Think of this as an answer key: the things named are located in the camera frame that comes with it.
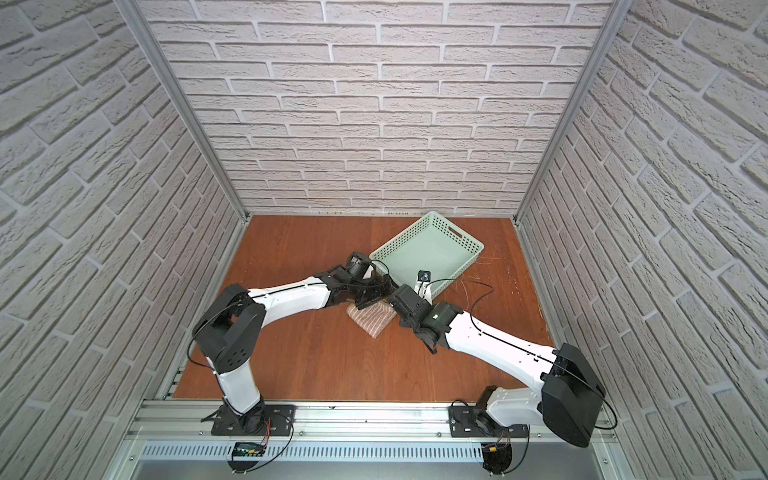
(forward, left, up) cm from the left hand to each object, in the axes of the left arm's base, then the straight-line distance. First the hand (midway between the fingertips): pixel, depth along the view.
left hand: (389, 285), depth 90 cm
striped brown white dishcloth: (-8, +5, -6) cm, 11 cm away
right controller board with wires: (-43, -25, -6) cm, 50 cm away
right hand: (-10, -4, +3) cm, 12 cm away
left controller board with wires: (-40, +35, -12) cm, 55 cm away
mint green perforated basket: (+23, -16, -8) cm, 30 cm away
